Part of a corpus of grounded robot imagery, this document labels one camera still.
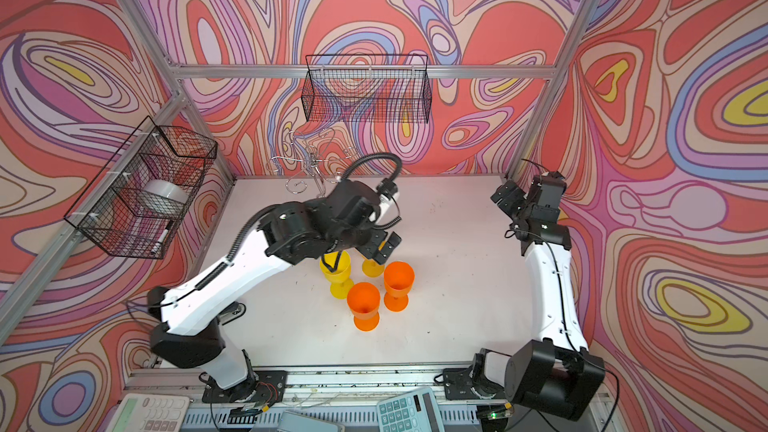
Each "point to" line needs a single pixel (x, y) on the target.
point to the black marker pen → (162, 237)
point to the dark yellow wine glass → (371, 268)
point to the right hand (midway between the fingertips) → (509, 202)
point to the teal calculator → (416, 411)
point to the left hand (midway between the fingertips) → (387, 226)
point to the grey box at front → (295, 421)
